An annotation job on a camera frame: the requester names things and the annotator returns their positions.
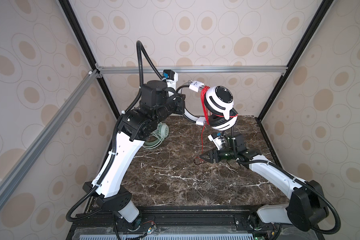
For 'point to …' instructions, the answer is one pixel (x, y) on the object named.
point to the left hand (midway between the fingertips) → (188, 93)
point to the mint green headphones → (162, 128)
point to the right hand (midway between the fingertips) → (204, 154)
